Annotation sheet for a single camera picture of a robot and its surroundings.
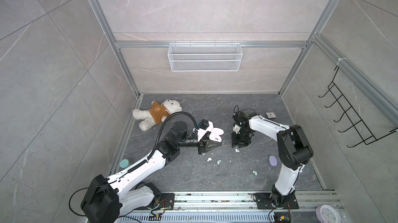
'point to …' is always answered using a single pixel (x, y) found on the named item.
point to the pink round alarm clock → (326, 213)
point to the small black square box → (270, 114)
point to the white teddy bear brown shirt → (158, 112)
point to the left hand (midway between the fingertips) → (219, 137)
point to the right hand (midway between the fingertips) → (235, 144)
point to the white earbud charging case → (215, 134)
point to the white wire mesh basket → (205, 57)
